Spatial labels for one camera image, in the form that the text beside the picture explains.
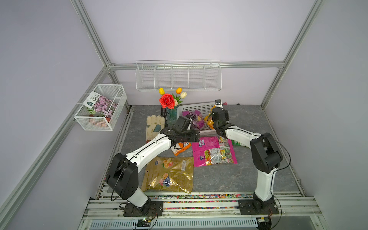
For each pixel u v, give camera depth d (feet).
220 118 2.42
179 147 3.13
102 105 2.44
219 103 2.71
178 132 2.07
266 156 1.69
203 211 2.43
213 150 2.97
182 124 2.11
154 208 2.40
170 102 2.38
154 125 3.52
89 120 2.42
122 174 1.40
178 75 3.24
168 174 2.65
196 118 3.45
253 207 2.38
